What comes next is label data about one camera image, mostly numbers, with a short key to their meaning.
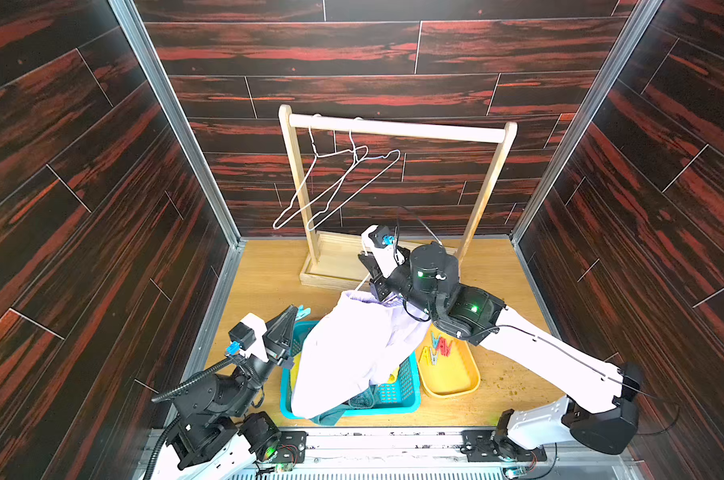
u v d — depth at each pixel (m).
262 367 0.50
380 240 0.48
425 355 0.88
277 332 0.52
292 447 0.73
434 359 0.87
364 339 0.62
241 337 0.43
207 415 0.41
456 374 0.85
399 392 0.82
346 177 0.89
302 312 0.59
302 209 0.91
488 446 0.73
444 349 0.89
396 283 0.52
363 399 0.75
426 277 0.43
